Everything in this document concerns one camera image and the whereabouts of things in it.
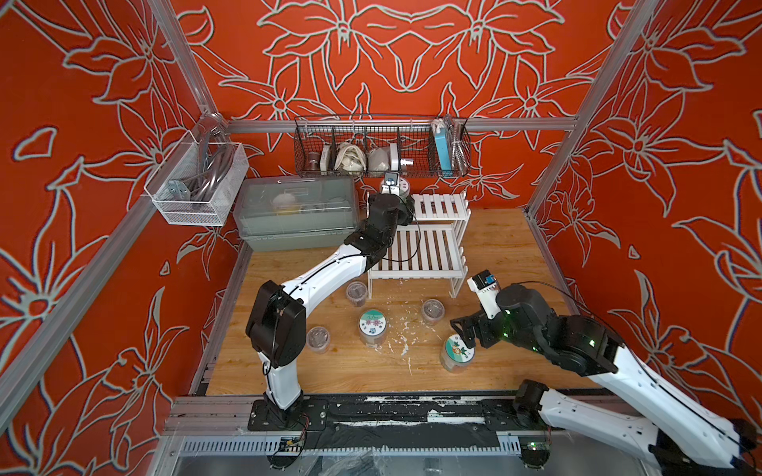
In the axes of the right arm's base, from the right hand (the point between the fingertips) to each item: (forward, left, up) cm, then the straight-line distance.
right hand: (460, 316), depth 66 cm
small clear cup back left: (+16, +26, -17) cm, 35 cm away
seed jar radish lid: (-2, -2, -15) cm, 15 cm away
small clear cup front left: (0, +36, -17) cm, 40 cm away
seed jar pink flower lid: (+5, +21, -15) cm, 26 cm away
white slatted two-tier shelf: (+29, +2, -10) cm, 30 cm away
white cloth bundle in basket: (+47, +29, +10) cm, 56 cm away
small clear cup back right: (+10, +3, -17) cm, 20 cm away
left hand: (+33, +15, +9) cm, 37 cm away
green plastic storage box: (+39, +48, -6) cm, 62 cm away
